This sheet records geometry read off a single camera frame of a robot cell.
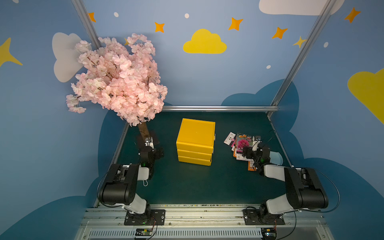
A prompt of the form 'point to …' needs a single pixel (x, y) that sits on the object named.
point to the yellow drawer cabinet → (195, 141)
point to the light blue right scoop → (275, 158)
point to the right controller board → (268, 233)
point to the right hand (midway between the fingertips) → (254, 145)
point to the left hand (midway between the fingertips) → (153, 144)
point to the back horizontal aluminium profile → (221, 108)
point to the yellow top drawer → (214, 137)
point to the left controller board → (143, 232)
